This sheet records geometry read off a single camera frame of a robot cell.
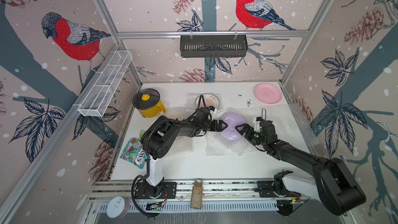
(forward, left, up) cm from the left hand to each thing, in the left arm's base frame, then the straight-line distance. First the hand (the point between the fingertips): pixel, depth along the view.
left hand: (224, 124), depth 92 cm
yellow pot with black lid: (+12, +48, +6) cm, 50 cm away
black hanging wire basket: (+48, +6, +23) cm, 54 cm away
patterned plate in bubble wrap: (+23, +6, -5) cm, 24 cm away
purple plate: (+3, -6, -1) cm, 7 cm away
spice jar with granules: (-36, +16, 0) cm, 39 cm away
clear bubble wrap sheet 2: (-10, -3, -1) cm, 11 cm away
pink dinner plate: (+29, -36, -5) cm, 47 cm away
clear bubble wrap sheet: (+2, -42, -5) cm, 43 cm away
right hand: (-4, -8, +2) cm, 9 cm away
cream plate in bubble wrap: (-13, +24, -2) cm, 27 cm away
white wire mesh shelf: (-3, +64, +26) cm, 69 cm away
